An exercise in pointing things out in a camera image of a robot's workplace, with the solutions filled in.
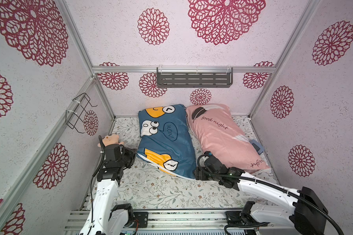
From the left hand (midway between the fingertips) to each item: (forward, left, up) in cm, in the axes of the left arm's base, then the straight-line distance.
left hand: (137, 148), depth 80 cm
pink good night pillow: (+14, -48, -5) cm, 50 cm away
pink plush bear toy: (+14, +23, -11) cm, 29 cm away
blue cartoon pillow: (+12, -13, -10) cm, 21 cm away
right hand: (-9, -32, -9) cm, 35 cm away
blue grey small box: (+11, -76, -16) cm, 79 cm away
